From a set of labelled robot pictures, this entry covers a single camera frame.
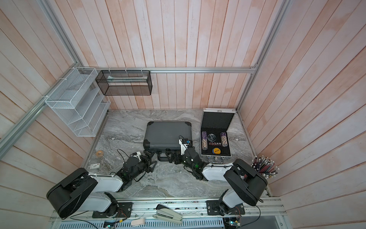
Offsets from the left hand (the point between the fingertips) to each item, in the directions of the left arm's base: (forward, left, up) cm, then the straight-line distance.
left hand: (158, 156), depth 86 cm
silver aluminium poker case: (+15, -39, -7) cm, 42 cm away
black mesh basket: (+52, +28, +17) cm, 61 cm away
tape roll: (+5, +42, -8) cm, 43 cm away
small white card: (-4, +41, -6) cm, 41 cm away
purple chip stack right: (+15, -44, -4) cm, 47 cm away
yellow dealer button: (+7, -39, -6) cm, 40 cm away
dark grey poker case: (+14, 0, +1) cm, 14 cm away
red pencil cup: (-9, -58, +9) cm, 59 cm away
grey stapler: (-29, -6, -6) cm, 30 cm away
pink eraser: (-33, +7, -5) cm, 34 cm away
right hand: (+2, -8, +2) cm, 8 cm away
